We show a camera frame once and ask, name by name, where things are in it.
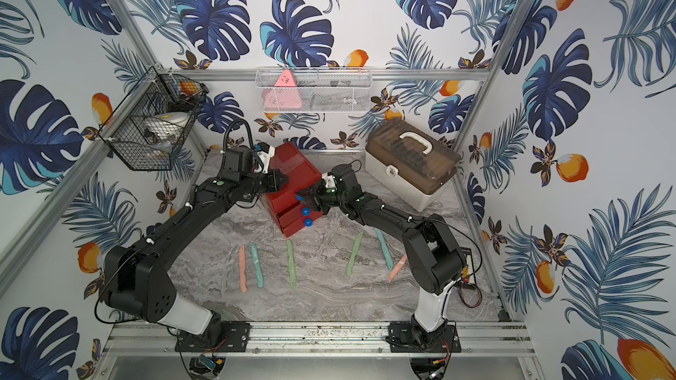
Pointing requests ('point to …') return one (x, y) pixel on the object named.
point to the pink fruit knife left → (242, 274)
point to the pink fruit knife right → (397, 268)
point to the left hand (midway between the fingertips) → (287, 174)
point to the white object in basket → (166, 125)
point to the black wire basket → (157, 91)
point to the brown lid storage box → (409, 162)
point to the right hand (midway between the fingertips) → (295, 194)
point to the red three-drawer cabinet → (292, 215)
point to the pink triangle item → (284, 94)
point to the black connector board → (468, 278)
